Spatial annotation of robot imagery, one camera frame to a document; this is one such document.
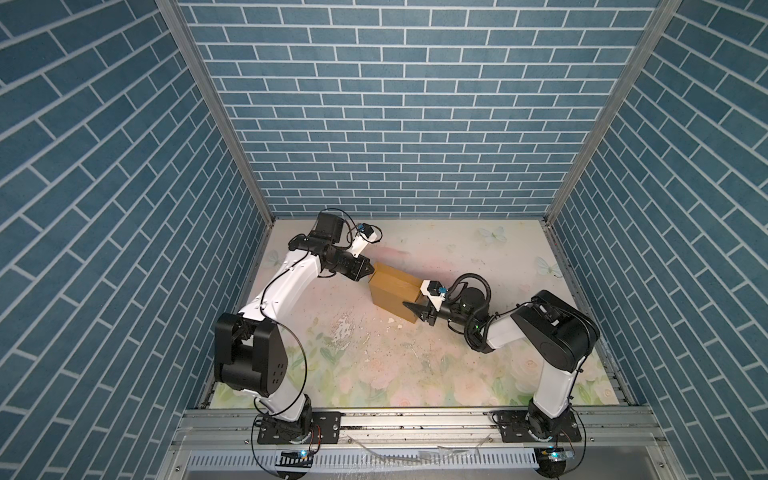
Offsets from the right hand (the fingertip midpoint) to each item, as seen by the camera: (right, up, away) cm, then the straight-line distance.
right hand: (407, 292), depth 85 cm
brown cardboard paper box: (-5, +1, -3) cm, 6 cm away
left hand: (-10, +7, -1) cm, 13 cm away
